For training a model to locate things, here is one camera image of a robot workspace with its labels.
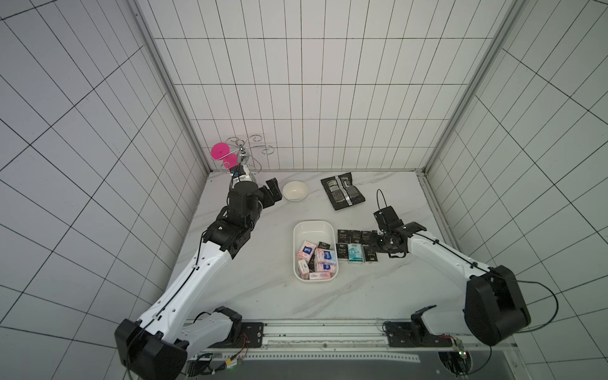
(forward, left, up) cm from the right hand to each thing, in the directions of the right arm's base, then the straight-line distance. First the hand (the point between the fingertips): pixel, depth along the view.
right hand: (367, 243), depth 88 cm
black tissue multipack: (+28, +9, -3) cm, 30 cm away
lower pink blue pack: (-10, +16, -1) cm, 19 cm away
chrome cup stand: (+23, +47, +23) cm, 57 cm away
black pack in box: (-1, +16, -2) cm, 17 cm away
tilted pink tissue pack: (-3, +23, -2) cm, 23 cm away
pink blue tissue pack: (-7, +16, +2) cm, 18 cm away
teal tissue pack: (-3, +4, -3) cm, 6 cm away
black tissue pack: (+5, +3, -4) cm, 7 cm away
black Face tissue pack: (+4, +9, -3) cm, 10 cm away
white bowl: (+25, +30, 0) cm, 39 cm away
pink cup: (+23, +57, +25) cm, 66 cm away
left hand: (+5, +37, +25) cm, 45 cm away
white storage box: (-4, +20, -1) cm, 20 cm away
